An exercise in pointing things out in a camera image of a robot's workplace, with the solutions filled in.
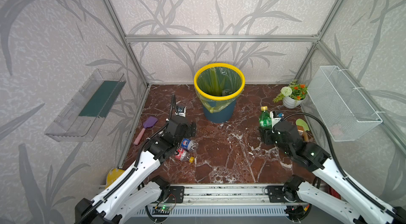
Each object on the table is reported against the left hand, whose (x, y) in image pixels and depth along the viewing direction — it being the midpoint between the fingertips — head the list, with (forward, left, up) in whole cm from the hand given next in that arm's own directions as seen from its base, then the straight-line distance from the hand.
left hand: (186, 122), depth 77 cm
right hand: (-3, -37, +1) cm, 38 cm away
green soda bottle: (-3, -37, +7) cm, 37 cm away
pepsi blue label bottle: (-5, 0, -14) cm, 15 cm away
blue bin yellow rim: (+7, -16, +1) cm, 18 cm away
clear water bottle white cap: (+25, -21, -5) cm, 33 cm away
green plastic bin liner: (+31, -17, -2) cm, 36 cm away
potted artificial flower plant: (+24, -63, -6) cm, 68 cm away
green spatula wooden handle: (+11, -69, -18) cm, 72 cm away
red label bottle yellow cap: (-11, +2, -14) cm, 18 cm away
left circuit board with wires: (-32, +7, -20) cm, 38 cm away
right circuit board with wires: (-35, -53, -23) cm, 68 cm away
